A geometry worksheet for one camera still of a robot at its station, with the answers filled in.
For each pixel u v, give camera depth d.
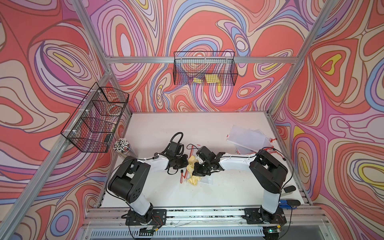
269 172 0.49
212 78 0.90
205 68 0.96
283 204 0.76
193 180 0.83
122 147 0.80
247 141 1.02
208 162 0.71
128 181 0.46
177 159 0.79
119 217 0.74
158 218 0.72
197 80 0.82
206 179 0.86
